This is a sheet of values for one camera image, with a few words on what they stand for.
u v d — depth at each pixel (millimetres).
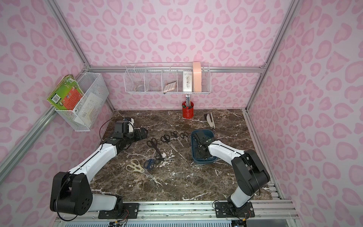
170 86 941
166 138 1008
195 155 830
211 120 1101
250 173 450
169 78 977
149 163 901
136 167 881
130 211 737
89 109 835
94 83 819
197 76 823
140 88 962
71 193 415
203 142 694
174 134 1036
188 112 1101
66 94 715
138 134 783
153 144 1003
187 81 926
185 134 1042
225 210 723
